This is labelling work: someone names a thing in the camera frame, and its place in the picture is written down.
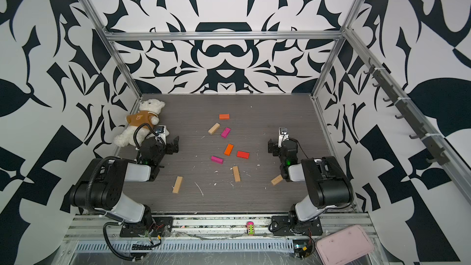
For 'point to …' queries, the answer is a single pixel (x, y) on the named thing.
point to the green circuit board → (303, 248)
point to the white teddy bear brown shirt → (147, 113)
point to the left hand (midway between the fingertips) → (165, 133)
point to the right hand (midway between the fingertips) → (280, 136)
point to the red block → (243, 154)
